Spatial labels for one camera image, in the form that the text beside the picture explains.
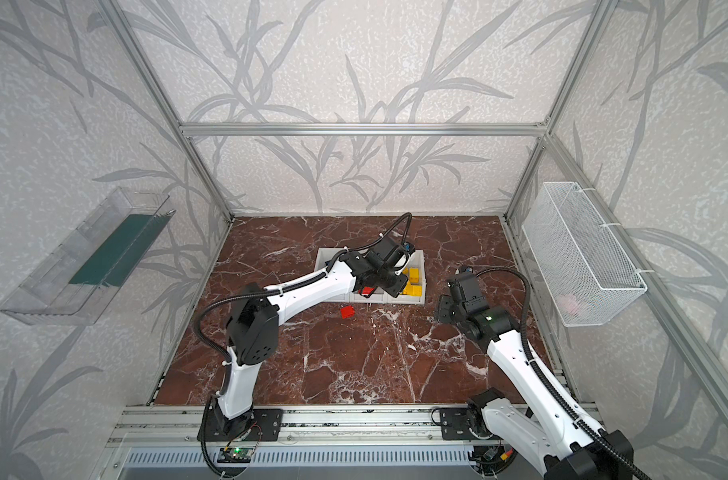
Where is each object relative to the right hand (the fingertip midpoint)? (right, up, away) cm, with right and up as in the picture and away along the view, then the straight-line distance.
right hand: (448, 295), depth 81 cm
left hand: (-11, +5, +6) cm, 14 cm away
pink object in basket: (+28, 0, -9) cm, 29 cm away
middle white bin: (-19, +1, -3) cm, 20 cm away
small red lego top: (-30, -7, +12) cm, 33 cm away
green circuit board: (-54, -36, -10) cm, 66 cm away
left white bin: (-38, +10, +20) cm, 44 cm away
